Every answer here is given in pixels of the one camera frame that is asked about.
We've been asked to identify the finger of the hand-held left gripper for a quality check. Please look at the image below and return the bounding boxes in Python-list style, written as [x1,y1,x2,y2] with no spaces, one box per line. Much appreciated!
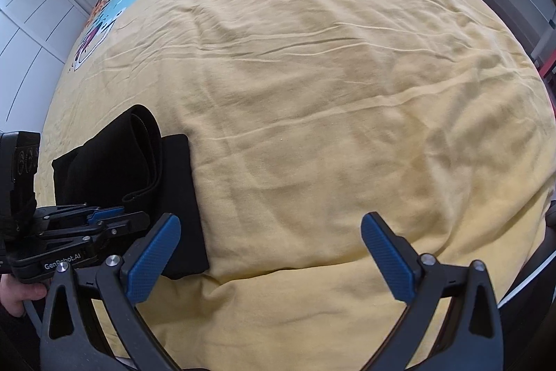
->
[43,212,151,244]
[37,203,123,226]

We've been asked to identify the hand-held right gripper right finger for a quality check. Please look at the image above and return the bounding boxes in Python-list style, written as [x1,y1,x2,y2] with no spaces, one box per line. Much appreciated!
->
[360,212,505,371]

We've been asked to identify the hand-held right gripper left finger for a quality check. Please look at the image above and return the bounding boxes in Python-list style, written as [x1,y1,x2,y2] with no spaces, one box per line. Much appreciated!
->
[39,213,182,371]

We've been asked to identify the black pants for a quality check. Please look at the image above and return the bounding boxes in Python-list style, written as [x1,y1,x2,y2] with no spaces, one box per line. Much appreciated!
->
[51,104,211,280]

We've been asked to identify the person's left hand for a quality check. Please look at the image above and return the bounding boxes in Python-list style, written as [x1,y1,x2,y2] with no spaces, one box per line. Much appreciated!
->
[0,274,47,317]

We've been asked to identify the white wardrobe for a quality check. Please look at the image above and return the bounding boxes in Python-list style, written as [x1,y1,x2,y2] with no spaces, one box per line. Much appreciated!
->
[0,0,90,129]

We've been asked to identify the yellow printed blanket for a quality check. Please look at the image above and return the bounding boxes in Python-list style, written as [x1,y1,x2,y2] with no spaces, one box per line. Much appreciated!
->
[32,0,556,371]

